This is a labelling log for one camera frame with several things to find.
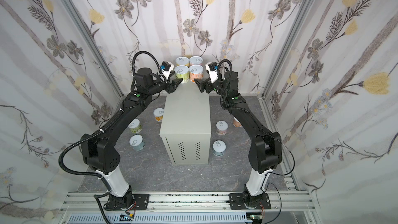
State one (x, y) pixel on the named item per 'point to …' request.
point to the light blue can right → (218, 148)
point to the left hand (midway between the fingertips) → (175, 70)
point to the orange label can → (158, 113)
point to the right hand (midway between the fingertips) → (202, 69)
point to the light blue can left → (136, 141)
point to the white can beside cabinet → (221, 127)
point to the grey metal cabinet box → (185, 128)
